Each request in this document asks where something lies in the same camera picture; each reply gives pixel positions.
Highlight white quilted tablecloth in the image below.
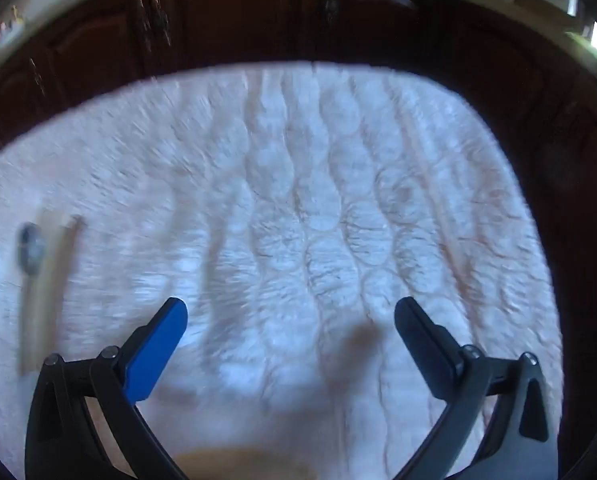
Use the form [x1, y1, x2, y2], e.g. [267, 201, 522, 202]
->
[0, 64, 563, 479]

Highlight metal spoon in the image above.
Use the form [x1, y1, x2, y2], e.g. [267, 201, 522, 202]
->
[16, 222, 46, 368]

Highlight wooden chopstick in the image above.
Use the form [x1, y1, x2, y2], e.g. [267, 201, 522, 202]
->
[18, 208, 84, 375]

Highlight dark wooden base cabinets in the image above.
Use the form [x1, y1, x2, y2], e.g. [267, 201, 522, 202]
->
[0, 0, 597, 172]

